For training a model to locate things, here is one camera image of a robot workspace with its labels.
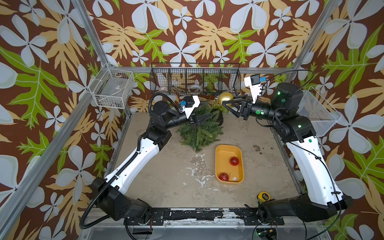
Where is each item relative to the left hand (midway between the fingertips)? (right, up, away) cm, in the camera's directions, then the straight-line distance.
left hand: (209, 105), depth 58 cm
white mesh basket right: (+59, +2, +20) cm, 62 cm away
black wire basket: (-5, +23, +39) cm, 45 cm away
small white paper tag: (+18, -39, +28) cm, 51 cm away
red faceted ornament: (+11, -36, +24) cm, 45 cm away
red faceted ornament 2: (+19, -29, +30) cm, 46 cm away
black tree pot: (+10, -4, +29) cm, 30 cm away
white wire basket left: (-54, +15, +28) cm, 63 cm away
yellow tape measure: (+32, -46, +20) cm, 59 cm away
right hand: (+6, +1, -3) cm, 6 cm away
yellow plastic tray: (+17, -32, +35) cm, 50 cm away
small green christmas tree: (+1, -11, +14) cm, 18 cm away
